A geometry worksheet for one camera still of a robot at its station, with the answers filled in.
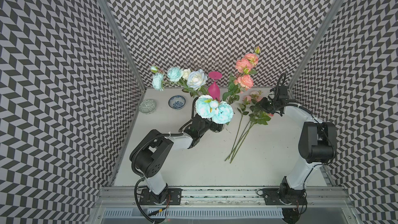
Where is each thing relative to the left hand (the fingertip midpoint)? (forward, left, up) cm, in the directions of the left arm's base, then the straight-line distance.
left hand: (218, 117), depth 89 cm
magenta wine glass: (+9, +3, +13) cm, 17 cm away
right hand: (+8, -25, -1) cm, 26 cm away
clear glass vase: (-11, +2, +2) cm, 11 cm away
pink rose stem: (+17, -20, -6) cm, 27 cm away
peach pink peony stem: (+6, -25, -8) cm, 27 cm away
